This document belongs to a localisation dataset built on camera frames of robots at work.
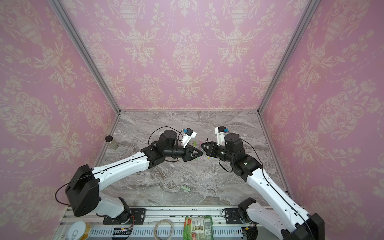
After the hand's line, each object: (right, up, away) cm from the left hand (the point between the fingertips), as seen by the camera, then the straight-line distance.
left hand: (201, 155), depth 72 cm
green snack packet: (-2, -34, -2) cm, 34 cm away
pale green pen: (+2, +6, 0) cm, 7 cm away
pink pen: (0, +5, +3) cm, 6 cm away
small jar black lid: (-57, +6, +21) cm, 61 cm away
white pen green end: (-3, +5, +3) cm, 7 cm away
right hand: (0, +5, +1) cm, 5 cm away
